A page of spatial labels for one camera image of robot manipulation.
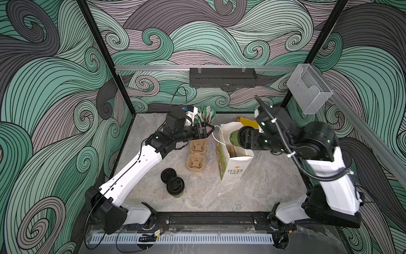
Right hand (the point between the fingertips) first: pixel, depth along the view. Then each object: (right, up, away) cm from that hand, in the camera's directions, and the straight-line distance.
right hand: (248, 139), depth 58 cm
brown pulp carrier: (+2, -10, +37) cm, 39 cm away
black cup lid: (-30, -24, +16) cm, 42 cm away
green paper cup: (-29, -30, +19) cm, 45 cm away
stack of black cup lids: (-36, -22, +28) cm, 51 cm away
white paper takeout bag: (-3, -16, +18) cm, 24 cm away
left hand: (-13, +4, +11) cm, 17 cm away
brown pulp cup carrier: (-21, -16, +35) cm, 43 cm away
